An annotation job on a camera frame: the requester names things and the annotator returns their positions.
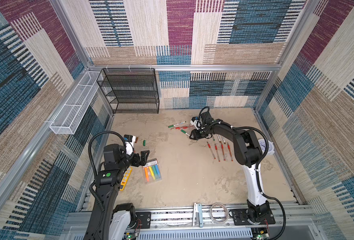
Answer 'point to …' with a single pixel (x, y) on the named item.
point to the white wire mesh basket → (68, 118)
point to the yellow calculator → (126, 176)
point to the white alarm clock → (270, 150)
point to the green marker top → (171, 125)
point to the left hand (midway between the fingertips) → (140, 148)
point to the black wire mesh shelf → (130, 90)
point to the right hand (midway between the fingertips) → (193, 137)
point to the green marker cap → (144, 142)
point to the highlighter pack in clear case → (151, 170)
